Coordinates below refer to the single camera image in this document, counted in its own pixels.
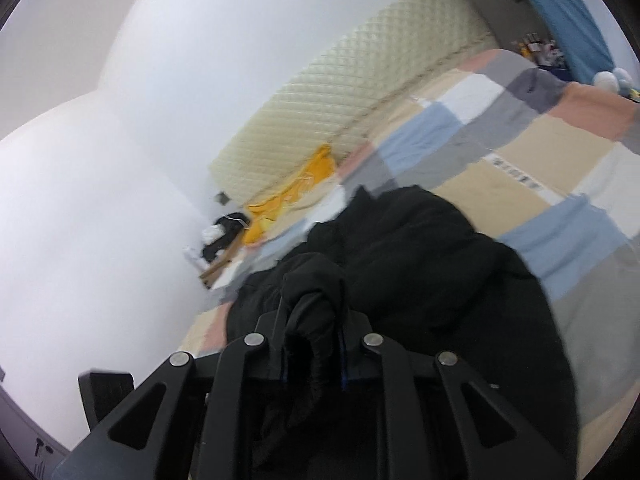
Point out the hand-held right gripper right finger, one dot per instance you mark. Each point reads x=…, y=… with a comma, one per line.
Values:
x=357, y=355

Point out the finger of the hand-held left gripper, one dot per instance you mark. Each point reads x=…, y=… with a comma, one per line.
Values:
x=107, y=400

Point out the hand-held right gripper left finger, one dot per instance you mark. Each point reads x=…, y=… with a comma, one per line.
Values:
x=270, y=350

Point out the black puffer jacket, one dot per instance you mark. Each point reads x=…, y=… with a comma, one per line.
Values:
x=425, y=270

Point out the black bag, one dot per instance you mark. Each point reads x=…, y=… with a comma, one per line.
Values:
x=232, y=225

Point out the yellow pillow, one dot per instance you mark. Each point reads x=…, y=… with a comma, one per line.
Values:
x=310, y=175

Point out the beige quilted headboard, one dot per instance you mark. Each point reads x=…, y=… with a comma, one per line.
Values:
x=350, y=90

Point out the bed with checkered quilt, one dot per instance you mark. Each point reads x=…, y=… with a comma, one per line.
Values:
x=550, y=160

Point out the cluster of small bottles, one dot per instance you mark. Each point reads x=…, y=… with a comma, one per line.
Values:
x=537, y=50

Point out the white plush toy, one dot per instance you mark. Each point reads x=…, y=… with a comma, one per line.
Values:
x=607, y=80

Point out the blue towel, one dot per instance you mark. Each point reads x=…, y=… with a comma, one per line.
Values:
x=565, y=15

